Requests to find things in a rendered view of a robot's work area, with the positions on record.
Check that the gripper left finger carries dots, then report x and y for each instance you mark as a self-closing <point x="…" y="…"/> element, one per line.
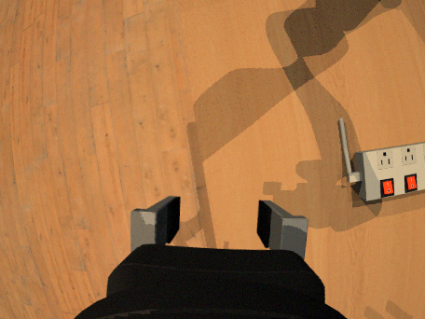
<point x="157" y="224"/>

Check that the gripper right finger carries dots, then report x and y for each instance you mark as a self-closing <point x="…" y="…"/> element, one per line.
<point x="279" y="230"/>

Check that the beige power strip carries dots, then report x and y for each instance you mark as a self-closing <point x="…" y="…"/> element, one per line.
<point x="388" y="171"/>

